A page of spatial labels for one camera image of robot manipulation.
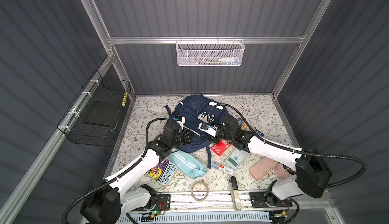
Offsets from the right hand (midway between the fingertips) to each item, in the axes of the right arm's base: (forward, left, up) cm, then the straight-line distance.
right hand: (205, 129), depth 81 cm
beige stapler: (-25, -13, -12) cm, 31 cm away
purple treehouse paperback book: (-18, +23, -14) cm, 32 cm away
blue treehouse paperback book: (+11, -26, -15) cm, 32 cm away
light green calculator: (-10, -18, -16) cm, 26 cm away
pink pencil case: (-15, -31, -16) cm, 38 cm away
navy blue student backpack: (+23, +8, -12) cm, 27 cm away
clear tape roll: (-26, +7, -16) cm, 31 cm away
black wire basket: (-2, +56, +12) cm, 57 cm away
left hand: (-2, +6, 0) cm, 6 cm away
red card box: (-3, -10, -16) cm, 19 cm away
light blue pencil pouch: (-14, +10, -13) cm, 21 cm away
